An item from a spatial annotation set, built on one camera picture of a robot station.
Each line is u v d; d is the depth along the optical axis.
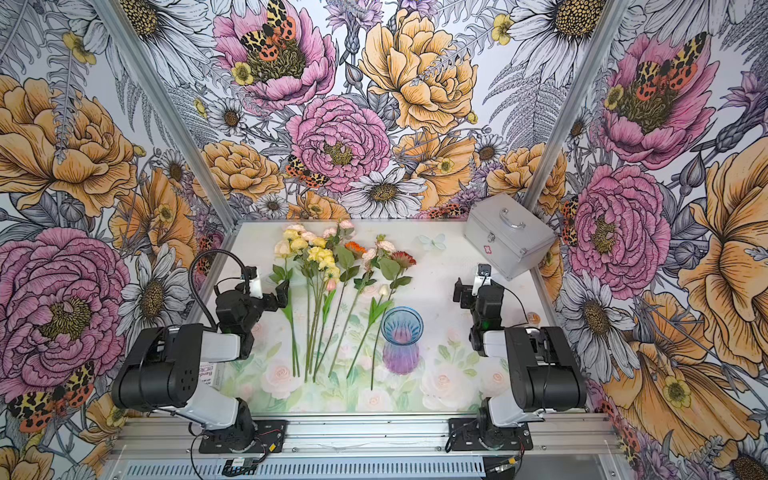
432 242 1.15
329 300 0.97
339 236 1.13
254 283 0.80
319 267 1.02
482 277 0.80
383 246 1.07
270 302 0.84
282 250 1.08
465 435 0.74
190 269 1.00
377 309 0.97
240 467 0.73
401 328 0.72
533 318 0.85
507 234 0.99
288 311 0.94
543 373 0.46
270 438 0.73
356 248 1.05
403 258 1.04
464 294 0.86
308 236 1.11
